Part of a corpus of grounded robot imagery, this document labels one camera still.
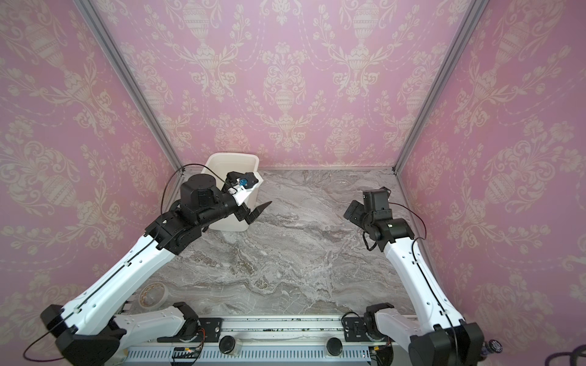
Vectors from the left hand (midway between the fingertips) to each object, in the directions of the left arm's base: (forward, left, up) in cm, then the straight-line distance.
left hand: (260, 188), depth 66 cm
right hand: (+2, -33, -15) cm, 36 cm away
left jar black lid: (-35, +8, -26) cm, 45 cm away
